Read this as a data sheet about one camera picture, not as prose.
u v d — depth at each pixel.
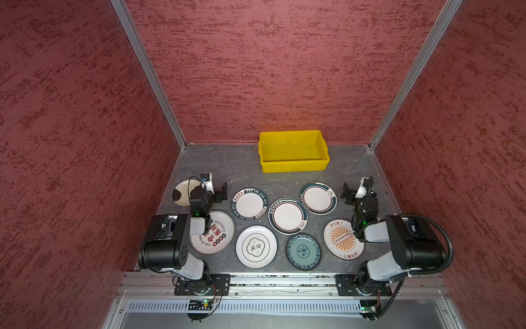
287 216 0.92
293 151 1.18
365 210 0.69
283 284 0.76
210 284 0.73
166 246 0.45
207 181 0.81
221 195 0.85
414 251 0.45
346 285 0.74
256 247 0.83
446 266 0.43
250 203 0.96
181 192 0.99
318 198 0.97
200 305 0.71
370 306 0.71
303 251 0.82
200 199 0.70
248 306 0.71
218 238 0.85
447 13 0.72
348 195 0.83
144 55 0.83
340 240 0.85
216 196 0.84
